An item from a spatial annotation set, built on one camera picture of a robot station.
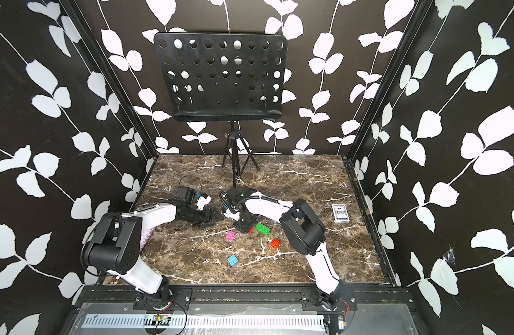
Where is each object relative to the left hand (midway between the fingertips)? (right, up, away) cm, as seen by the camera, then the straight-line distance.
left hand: (220, 217), depth 90 cm
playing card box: (+55, +1, +5) cm, 55 cm away
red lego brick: (+13, -6, 0) cm, 15 cm away
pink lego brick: (+5, -7, -2) cm, 9 cm away
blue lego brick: (+7, -15, -8) cm, 19 cm away
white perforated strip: (0, -32, -20) cm, 37 cm away
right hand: (+10, -4, +2) cm, 11 cm away
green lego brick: (+19, -5, 0) cm, 20 cm away
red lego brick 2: (+24, -10, -3) cm, 27 cm away
